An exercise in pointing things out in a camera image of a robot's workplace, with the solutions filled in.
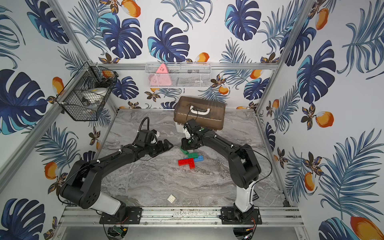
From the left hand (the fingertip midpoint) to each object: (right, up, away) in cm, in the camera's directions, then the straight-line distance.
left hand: (168, 145), depth 88 cm
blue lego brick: (+19, -9, +5) cm, 21 cm away
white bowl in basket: (-37, +28, -8) cm, 47 cm away
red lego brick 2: (+14, -11, 0) cm, 18 cm away
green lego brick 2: (+15, -7, +4) cm, 17 cm away
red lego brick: (+13, -10, +2) cm, 16 cm away
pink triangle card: (-4, +41, +2) cm, 41 cm away
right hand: (+10, 0, +2) cm, 10 cm away
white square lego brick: (+3, -26, -10) cm, 28 cm away
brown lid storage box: (+25, +18, +5) cm, 32 cm away
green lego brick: (+10, -5, +7) cm, 13 cm away
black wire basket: (-48, +22, -7) cm, 53 cm away
